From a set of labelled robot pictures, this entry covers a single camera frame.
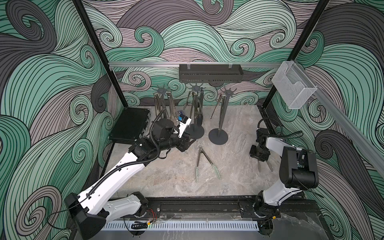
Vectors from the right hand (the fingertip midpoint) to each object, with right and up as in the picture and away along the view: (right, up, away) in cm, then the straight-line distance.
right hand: (254, 156), depth 93 cm
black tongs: (-36, +24, -8) cm, 44 cm away
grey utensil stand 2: (-20, +12, +9) cm, 25 cm away
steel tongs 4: (-26, +32, -18) cm, 45 cm away
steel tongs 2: (-42, +34, -16) cm, 57 cm away
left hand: (-40, +17, -26) cm, 51 cm away
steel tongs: (-51, +31, -11) cm, 61 cm away
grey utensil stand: (-37, +15, +12) cm, 42 cm away
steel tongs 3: (-38, +32, -15) cm, 52 cm away
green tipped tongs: (-34, +4, +2) cm, 34 cm away
